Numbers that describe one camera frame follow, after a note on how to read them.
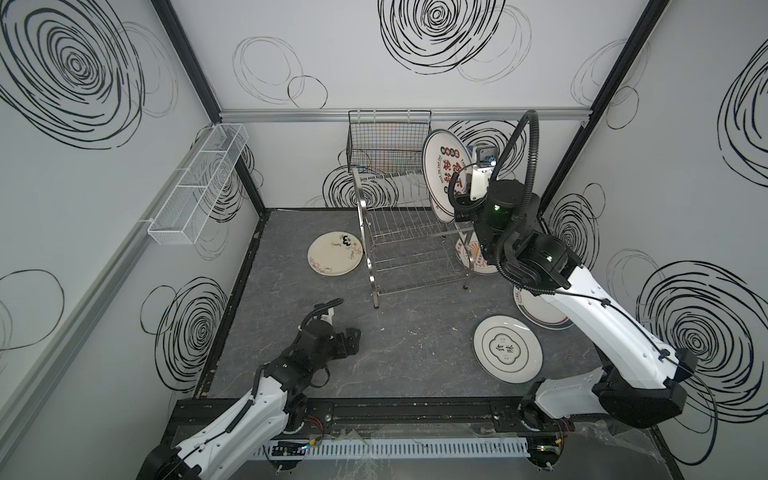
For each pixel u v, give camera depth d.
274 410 0.54
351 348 0.75
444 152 0.65
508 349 0.85
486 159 0.46
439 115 0.97
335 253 1.06
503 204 0.40
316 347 0.63
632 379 0.40
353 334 0.78
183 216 0.72
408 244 1.08
